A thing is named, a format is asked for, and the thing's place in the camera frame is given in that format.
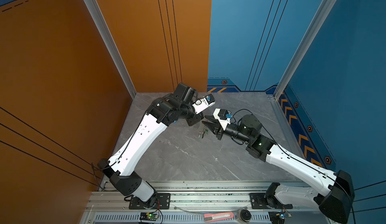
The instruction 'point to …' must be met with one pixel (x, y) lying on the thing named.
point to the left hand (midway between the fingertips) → (201, 109)
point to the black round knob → (245, 215)
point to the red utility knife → (210, 217)
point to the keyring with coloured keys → (205, 131)
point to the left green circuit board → (148, 216)
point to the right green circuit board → (277, 217)
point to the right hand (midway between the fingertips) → (204, 118)
